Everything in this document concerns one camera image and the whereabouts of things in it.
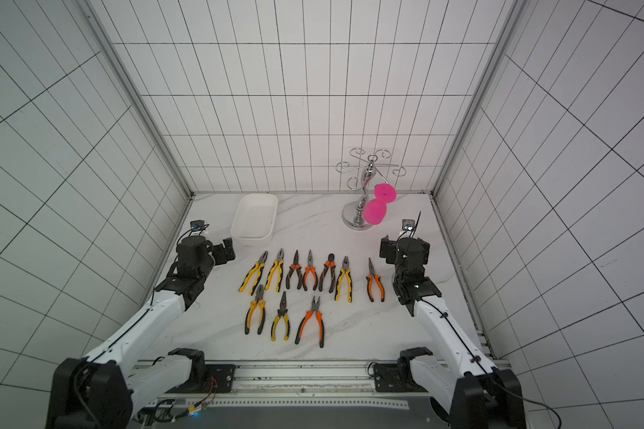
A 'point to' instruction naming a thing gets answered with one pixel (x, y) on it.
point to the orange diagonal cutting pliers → (329, 264)
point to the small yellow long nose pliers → (281, 312)
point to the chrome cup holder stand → (352, 214)
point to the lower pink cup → (375, 212)
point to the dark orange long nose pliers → (298, 268)
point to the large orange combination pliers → (315, 308)
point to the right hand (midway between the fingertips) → (394, 235)
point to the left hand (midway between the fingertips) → (217, 245)
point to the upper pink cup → (385, 193)
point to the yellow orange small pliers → (262, 303)
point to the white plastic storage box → (254, 219)
